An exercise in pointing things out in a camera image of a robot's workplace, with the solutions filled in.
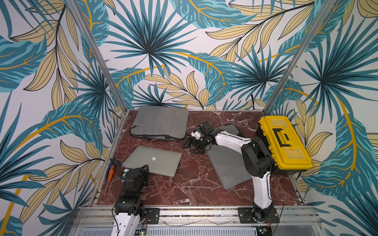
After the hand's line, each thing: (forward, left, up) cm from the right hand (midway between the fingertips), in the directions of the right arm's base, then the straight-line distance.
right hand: (186, 149), depth 91 cm
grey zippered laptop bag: (+22, +18, 0) cm, 28 cm away
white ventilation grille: (-41, +3, -7) cm, 41 cm away
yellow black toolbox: (-10, -55, +10) cm, 57 cm away
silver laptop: (-6, +17, -5) cm, 18 cm away
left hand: (-11, +21, +1) cm, 24 cm away
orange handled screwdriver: (-15, +44, -4) cm, 47 cm away
